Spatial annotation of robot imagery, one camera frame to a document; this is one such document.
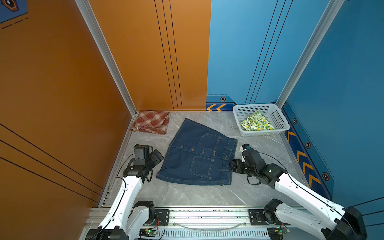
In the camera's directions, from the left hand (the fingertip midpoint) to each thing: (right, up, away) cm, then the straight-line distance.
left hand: (156, 155), depth 84 cm
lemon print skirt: (+65, +20, +22) cm, 71 cm away
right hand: (+42, -4, -3) cm, 42 cm away
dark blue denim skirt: (+24, -1, +11) cm, 26 cm away
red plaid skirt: (-10, +20, +25) cm, 33 cm away
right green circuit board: (+61, -34, -14) cm, 71 cm away
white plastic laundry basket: (+79, +28, +31) cm, 89 cm away
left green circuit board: (0, -34, -13) cm, 36 cm away
